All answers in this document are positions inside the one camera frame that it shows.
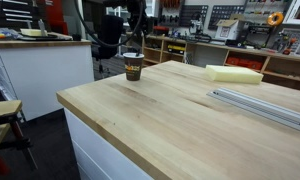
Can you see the white side table, wooden top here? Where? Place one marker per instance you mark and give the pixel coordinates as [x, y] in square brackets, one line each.
[40, 76]

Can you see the long wooden shelf unit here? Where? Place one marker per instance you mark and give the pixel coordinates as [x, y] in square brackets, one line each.
[223, 55]

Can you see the yellow and black tool case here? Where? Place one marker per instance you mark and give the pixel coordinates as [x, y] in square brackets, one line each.
[176, 49]

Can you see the red storage bins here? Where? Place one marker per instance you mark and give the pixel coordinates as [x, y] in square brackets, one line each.
[244, 62]

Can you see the wooden workbench with clamps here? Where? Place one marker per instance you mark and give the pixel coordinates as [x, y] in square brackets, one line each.
[3, 110]

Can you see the orange tape roll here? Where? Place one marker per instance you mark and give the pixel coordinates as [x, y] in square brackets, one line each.
[275, 19]

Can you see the brown paper coffee cup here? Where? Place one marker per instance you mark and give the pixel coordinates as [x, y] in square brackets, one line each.
[133, 68]

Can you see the white cabinet with wooden top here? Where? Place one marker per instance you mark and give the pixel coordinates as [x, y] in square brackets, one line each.
[100, 153]

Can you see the black padded office chair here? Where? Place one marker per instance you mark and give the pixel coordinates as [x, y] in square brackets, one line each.
[110, 36]

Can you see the pale yellow foam block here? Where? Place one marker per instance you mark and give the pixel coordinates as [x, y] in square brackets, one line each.
[233, 74]

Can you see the small yellow foam pad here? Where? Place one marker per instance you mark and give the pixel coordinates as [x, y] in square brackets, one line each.
[30, 32]

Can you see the white cardboard box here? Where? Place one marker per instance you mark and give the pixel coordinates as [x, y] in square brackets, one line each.
[227, 29]

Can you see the red tool cabinet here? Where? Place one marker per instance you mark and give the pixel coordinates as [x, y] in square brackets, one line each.
[56, 15]

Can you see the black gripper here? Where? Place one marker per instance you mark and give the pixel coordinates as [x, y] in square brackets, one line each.
[138, 16]

